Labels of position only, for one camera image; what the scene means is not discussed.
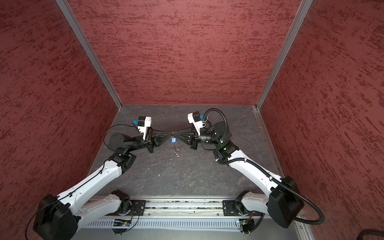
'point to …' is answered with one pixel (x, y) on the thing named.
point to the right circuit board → (246, 225)
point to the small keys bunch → (177, 150)
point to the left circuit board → (118, 222)
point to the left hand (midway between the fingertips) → (172, 137)
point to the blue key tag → (174, 140)
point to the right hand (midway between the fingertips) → (174, 137)
